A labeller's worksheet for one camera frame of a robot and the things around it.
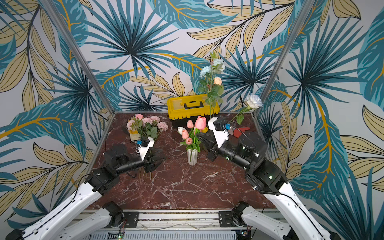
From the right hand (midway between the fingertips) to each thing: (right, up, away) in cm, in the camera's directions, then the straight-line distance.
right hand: (198, 134), depth 54 cm
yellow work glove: (-42, -3, +50) cm, 65 cm away
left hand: (-15, -11, +13) cm, 23 cm away
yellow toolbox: (-10, +14, +47) cm, 50 cm away
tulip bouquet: (-3, -1, +19) cm, 19 cm away
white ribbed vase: (-1, -14, +30) cm, 33 cm away
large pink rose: (-39, +10, +50) cm, 64 cm away
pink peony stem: (-43, +5, +50) cm, 66 cm away
